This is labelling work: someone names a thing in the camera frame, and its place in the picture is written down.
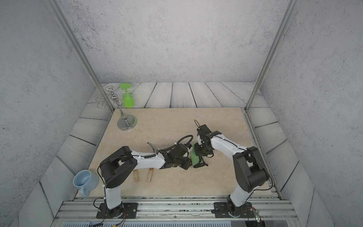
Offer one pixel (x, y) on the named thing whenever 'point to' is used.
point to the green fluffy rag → (194, 158)
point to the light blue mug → (86, 181)
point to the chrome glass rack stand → (126, 122)
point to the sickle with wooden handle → (153, 147)
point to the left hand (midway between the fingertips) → (194, 165)
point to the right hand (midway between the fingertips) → (198, 153)
